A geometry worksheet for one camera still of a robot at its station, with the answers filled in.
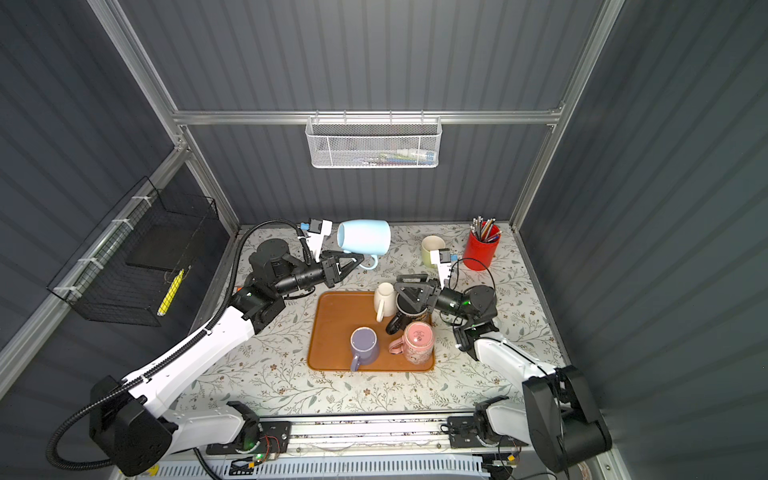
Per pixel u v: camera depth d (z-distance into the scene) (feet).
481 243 3.18
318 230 2.01
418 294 2.07
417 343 2.55
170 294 2.25
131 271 2.35
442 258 2.15
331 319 3.10
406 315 2.76
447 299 2.19
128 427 1.23
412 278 2.40
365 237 2.10
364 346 2.65
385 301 2.92
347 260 2.14
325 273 1.96
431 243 3.44
